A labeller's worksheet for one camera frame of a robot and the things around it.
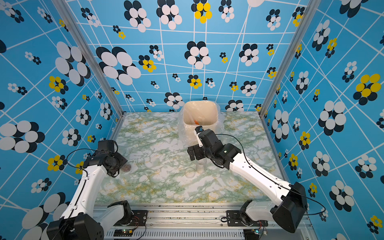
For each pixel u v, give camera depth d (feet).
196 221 2.42
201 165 2.99
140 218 2.42
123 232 2.37
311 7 2.24
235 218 2.37
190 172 2.92
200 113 3.14
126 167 2.74
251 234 2.28
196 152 2.15
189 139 2.70
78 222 1.25
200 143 2.15
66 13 2.29
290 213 1.22
